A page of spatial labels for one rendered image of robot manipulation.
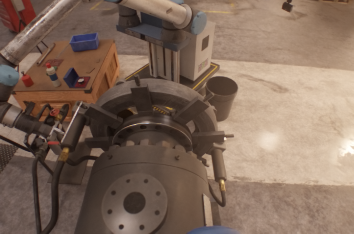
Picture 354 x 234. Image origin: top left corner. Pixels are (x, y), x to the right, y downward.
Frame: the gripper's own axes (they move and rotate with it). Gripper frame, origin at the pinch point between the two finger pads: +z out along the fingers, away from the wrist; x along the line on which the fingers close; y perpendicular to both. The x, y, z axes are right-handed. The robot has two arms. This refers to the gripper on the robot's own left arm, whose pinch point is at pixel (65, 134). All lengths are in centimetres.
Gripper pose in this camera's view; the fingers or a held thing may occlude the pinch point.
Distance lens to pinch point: 104.4
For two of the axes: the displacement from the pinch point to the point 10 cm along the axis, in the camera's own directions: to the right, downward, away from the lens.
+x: 6.3, -3.6, -6.9
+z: 7.6, 4.7, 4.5
